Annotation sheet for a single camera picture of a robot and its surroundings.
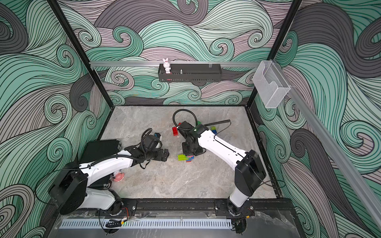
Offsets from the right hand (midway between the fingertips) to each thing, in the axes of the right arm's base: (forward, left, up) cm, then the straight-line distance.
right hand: (187, 154), depth 80 cm
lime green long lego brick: (+1, +3, -6) cm, 7 cm away
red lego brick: (+23, +9, -10) cm, 27 cm away
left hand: (+4, +14, -4) cm, 15 cm away
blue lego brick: (+1, -1, -10) cm, 11 cm away
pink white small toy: (-9, +38, -7) cm, 40 cm away
